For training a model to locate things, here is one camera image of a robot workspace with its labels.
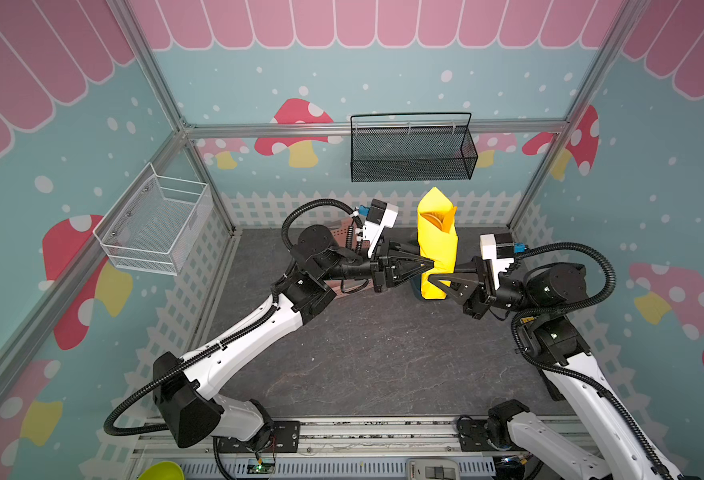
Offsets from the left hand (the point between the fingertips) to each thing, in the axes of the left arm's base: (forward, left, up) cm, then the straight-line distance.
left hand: (430, 270), depth 51 cm
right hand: (-1, 0, -2) cm, 2 cm away
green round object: (-27, +57, -42) cm, 75 cm away
